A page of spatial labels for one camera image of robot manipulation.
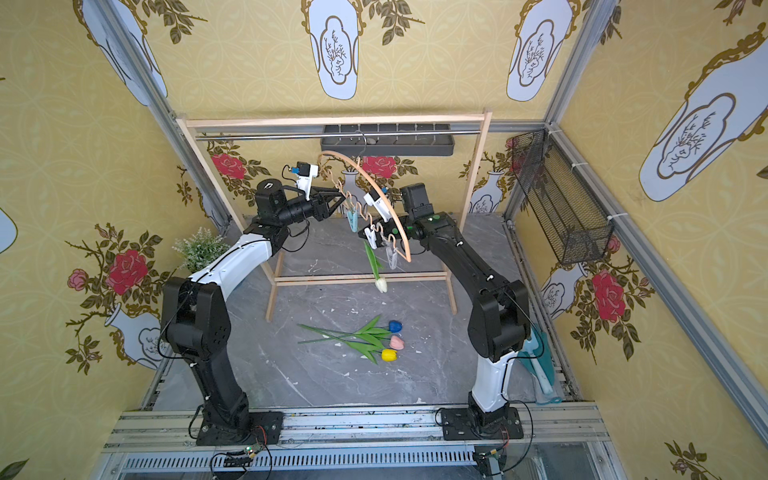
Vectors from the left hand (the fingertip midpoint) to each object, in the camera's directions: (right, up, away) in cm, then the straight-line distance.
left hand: (347, 194), depth 82 cm
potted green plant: (-44, -15, +6) cm, 47 cm away
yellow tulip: (+6, -42, +4) cm, 43 cm away
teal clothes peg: (+2, -7, -4) cm, 9 cm away
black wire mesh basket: (+63, -9, 0) cm, 64 cm away
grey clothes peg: (+12, -17, -13) cm, 25 cm away
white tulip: (+8, -21, -1) cm, 22 cm away
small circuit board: (-23, -66, -10) cm, 71 cm away
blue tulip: (+7, -39, +7) cm, 40 cm away
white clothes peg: (+7, -12, -8) cm, 16 cm away
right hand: (+4, -12, -1) cm, 12 cm away
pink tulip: (+14, -42, +4) cm, 44 cm away
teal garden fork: (+53, -47, 0) cm, 71 cm away
